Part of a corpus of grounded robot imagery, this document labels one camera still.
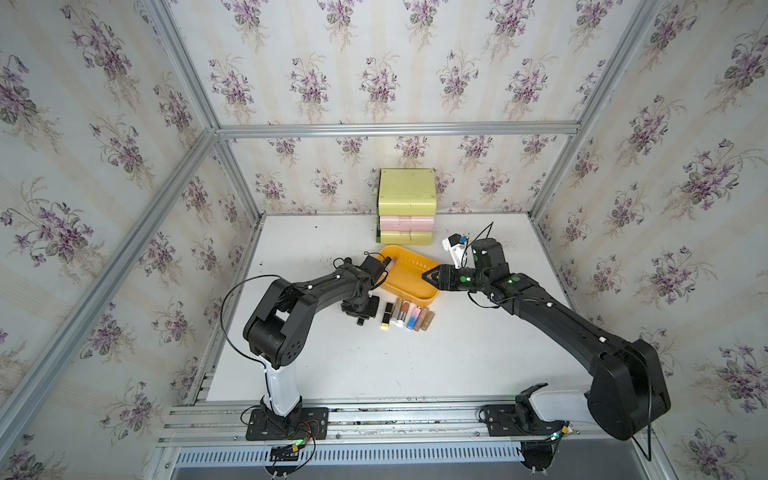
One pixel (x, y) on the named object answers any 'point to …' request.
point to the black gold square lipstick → (385, 324)
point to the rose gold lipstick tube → (422, 317)
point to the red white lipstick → (405, 310)
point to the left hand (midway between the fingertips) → (370, 317)
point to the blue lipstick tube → (413, 318)
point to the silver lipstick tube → (397, 308)
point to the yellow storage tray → (406, 278)
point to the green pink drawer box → (406, 206)
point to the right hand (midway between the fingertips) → (430, 276)
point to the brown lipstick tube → (427, 321)
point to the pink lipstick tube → (391, 264)
